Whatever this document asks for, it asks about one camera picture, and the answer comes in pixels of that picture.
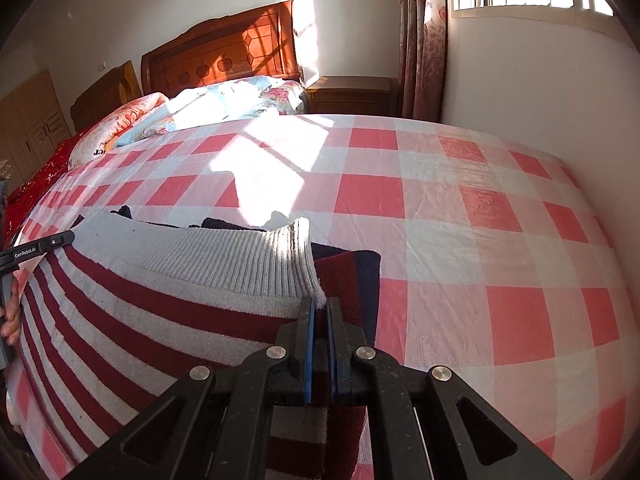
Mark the wooden nightstand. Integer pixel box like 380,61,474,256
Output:
305,76,394,117

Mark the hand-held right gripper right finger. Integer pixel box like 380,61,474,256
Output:
327,297,576,480

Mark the red grey striped sweater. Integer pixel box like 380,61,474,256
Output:
10,204,382,480

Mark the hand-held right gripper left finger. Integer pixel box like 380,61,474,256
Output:
65,296,317,480

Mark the large carved wooden headboard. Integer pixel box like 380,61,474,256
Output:
140,0,304,99

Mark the pink floral curtain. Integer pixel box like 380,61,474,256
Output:
397,0,449,124

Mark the person's left hand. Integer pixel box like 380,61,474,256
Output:
0,279,22,346

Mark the floral quilt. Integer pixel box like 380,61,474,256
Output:
114,75,307,149

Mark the red patterned blanket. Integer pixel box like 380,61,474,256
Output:
0,127,97,242

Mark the small dark wooden headboard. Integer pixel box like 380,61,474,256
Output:
70,60,144,134

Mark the light wooden wardrobe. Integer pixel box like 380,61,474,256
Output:
0,69,71,191

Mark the red white checked bed sheet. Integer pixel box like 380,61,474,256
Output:
10,113,632,480

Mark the pink floral pillow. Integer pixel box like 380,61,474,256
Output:
67,92,169,171

